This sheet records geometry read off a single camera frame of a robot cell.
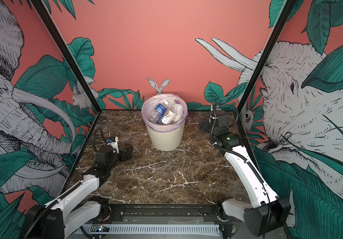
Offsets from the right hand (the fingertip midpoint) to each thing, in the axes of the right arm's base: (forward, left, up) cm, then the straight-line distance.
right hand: (208, 116), depth 75 cm
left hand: (-6, +47, -19) cm, 51 cm away
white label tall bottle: (+3, +21, -4) cm, 22 cm away
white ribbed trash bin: (-3, +23, -19) cm, 30 cm away
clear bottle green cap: (+9, +15, -5) cm, 19 cm away
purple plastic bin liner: (+17, +31, -6) cm, 36 cm away
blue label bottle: (+13, +27, -8) cm, 31 cm away
